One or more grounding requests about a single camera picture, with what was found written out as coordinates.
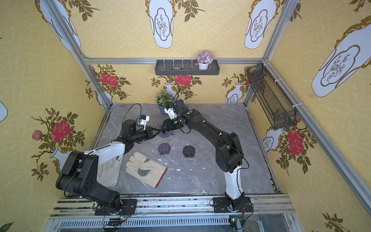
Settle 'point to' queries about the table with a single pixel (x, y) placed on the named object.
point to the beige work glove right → (145, 169)
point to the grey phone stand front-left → (164, 148)
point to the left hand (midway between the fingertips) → (161, 131)
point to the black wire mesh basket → (279, 113)
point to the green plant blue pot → (166, 100)
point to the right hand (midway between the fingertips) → (165, 128)
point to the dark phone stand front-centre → (189, 151)
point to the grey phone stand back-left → (166, 134)
